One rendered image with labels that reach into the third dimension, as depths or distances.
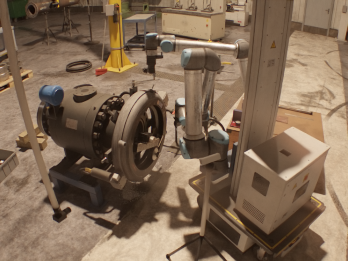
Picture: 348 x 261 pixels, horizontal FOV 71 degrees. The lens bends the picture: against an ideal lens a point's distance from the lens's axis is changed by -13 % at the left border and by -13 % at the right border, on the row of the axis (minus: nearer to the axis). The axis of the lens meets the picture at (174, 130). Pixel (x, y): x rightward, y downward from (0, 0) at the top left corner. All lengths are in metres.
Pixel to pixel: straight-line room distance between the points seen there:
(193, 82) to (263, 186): 0.77
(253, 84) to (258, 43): 0.25
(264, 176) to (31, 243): 1.88
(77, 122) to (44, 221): 0.94
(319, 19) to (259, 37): 10.66
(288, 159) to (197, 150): 0.60
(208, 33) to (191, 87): 6.29
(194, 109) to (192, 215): 1.03
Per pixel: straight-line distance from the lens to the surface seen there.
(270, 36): 1.71
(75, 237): 2.41
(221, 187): 2.25
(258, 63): 1.67
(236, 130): 2.70
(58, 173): 2.66
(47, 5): 9.20
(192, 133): 1.83
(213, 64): 1.76
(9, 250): 2.53
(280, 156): 1.78
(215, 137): 1.88
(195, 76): 1.73
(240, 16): 11.37
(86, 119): 2.27
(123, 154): 2.01
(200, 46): 1.97
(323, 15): 12.22
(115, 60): 5.84
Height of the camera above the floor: 1.83
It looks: 31 degrees down
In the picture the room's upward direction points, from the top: straight up
